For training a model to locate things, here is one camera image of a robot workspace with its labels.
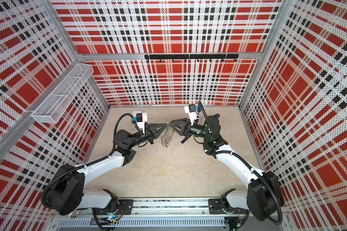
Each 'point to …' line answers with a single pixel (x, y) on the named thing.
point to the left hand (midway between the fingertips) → (167, 127)
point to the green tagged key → (169, 130)
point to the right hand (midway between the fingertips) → (170, 125)
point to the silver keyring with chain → (166, 136)
